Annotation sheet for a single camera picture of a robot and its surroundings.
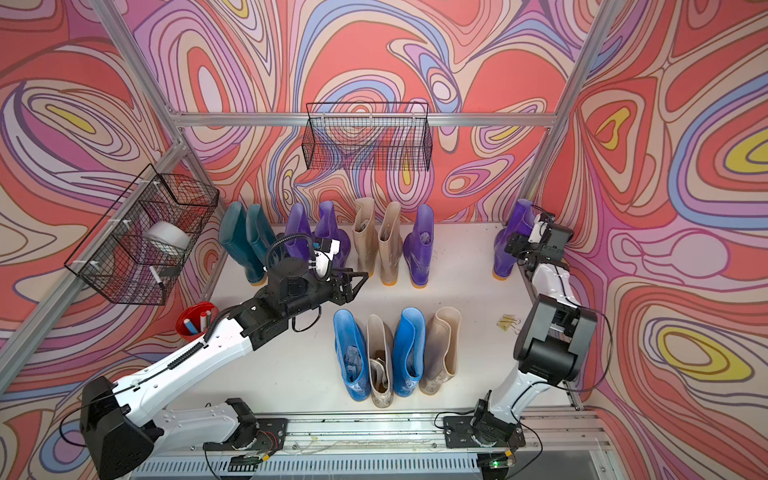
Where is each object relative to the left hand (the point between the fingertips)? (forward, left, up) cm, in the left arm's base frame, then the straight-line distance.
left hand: (364, 275), depth 69 cm
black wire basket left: (+10, +62, -3) cm, 63 cm away
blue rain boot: (-17, -10, -3) cm, 20 cm away
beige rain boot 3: (-14, -18, -7) cm, 24 cm away
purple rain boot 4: (+22, -45, -3) cm, 50 cm away
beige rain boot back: (+17, +1, -5) cm, 18 cm away
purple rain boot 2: (+24, +14, -8) cm, 29 cm away
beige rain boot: (+14, -6, -5) cm, 16 cm away
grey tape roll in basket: (+10, +49, +3) cm, 50 cm away
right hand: (+20, -47, -12) cm, 53 cm away
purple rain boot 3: (+14, -14, -5) cm, 20 cm away
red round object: (-3, +47, -17) cm, 50 cm away
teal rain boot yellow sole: (+15, +37, -3) cm, 40 cm away
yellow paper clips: (+2, -43, -27) cm, 51 cm away
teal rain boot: (+16, +30, -3) cm, 34 cm away
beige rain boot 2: (-17, -4, -10) cm, 20 cm away
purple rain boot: (+20, +20, -3) cm, 29 cm away
